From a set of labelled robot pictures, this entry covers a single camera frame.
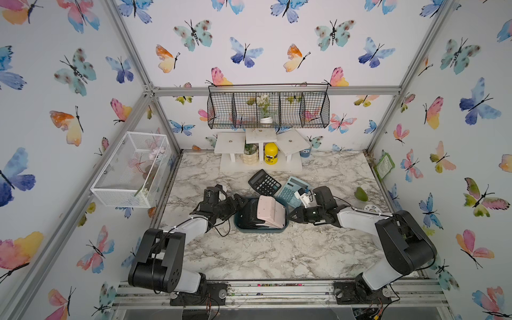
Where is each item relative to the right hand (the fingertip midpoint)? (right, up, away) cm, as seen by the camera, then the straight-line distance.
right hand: (289, 215), depth 87 cm
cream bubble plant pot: (-18, +29, +23) cm, 41 cm away
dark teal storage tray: (-12, -7, 0) cm, 13 cm away
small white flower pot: (-11, +51, +8) cm, 53 cm away
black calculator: (-11, +12, +17) cm, 24 cm away
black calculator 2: (-18, 0, -4) cm, 18 cm away
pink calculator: (-8, +2, -2) cm, 8 cm away
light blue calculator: (+1, +8, +14) cm, 17 cm away
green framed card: (+55, +22, +24) cm, 64 cm away
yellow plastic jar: (-7, +28, +19) cm, 35 cm away
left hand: (-19, +5, +3) cm, 20 cm away
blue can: (+13, +29, +30) cm, 44 cm away
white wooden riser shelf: (-28, +31, +17) cm, 45 cm away
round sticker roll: (+37, +3, +2) cm, 37 cm away
